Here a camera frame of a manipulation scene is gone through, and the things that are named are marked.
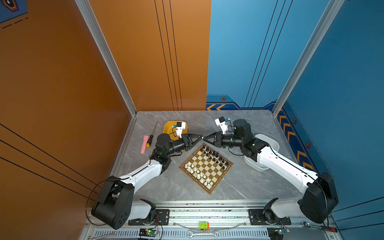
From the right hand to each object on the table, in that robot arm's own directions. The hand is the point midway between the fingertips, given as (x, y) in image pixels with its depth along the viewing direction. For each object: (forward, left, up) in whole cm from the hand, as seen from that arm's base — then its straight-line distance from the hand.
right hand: (203, 140), depth 71 cm
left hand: (+1, 0, +1) cm, 1 cm away
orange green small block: (-31, 0, -25) cm, 40 cm away
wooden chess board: (-2, -2, -26) cm, 26 cm away
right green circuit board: (-34, -35, -29) cm, 57 cm away
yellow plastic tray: (+5, +15, +1) cm, 16 cm away
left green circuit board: (-34, +27, -28) cm, 51 cm away
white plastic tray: (+14, -45, -22) cm, 52 cm away
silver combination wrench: (-34, +6, -27) cm, 44 cm away
